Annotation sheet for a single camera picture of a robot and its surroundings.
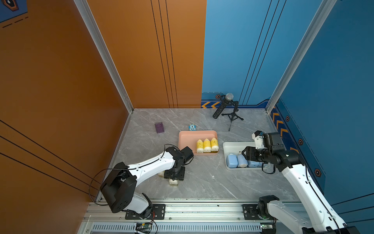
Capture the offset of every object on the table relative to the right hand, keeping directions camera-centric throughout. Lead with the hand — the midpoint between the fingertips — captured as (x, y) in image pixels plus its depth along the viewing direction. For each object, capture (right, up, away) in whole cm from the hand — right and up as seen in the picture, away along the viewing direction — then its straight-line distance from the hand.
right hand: (246, 152), depth 77 cm
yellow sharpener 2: (-39, -17, +1) cm, 42 cm away
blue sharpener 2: (+6, -8, +6) cm, 12 cm away
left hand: (-37, -15, +5) cm, 40 cm away
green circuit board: (-51, -36, -5) cm, 62 cm away
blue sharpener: (-6, -7, +8) cm, 12 cm away
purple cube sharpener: (-52, +12, +26) cm, 60 cm away
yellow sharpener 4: (-20, +1, +13) cm, 23 cm away
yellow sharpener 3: (-24, +1, +12) cm, 27 cm away
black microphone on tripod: (-7, +30, +17) cm, 35 cm away
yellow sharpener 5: (-15, +2, +13) cm, 20 cm away
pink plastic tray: (-31, +5, +23) cm, 39 cm away
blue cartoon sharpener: (-29, +12, +30) cm, 43 cm away
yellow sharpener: (-46, -13, +3) cm, 48 cm away
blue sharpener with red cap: (0, -7, +6) cm, 9 cm away
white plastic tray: (-1, -1, +20) cm, 21 cm away
